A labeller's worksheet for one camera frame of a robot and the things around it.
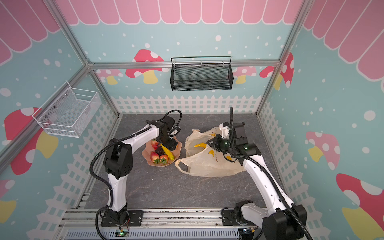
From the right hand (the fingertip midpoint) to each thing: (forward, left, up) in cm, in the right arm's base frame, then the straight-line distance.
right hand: (206, 141), depth 75 cm
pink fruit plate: (+5, +37, -21) cm, 42 cm away
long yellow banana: (+12, 0, -22) cm, 26 cm away
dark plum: (+7, +29, -20) cm, 35 cm away
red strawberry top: (+10, +31, -17) cm, 37 cm away
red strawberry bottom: (+2, +24, -18) cm, 30 cm away
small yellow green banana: (+7, +23, -22) cm, 32 cm away
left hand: (+9, +23, -19) cm, 32 cm away
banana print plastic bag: (-8, +2, -4) cm, 9 cm away
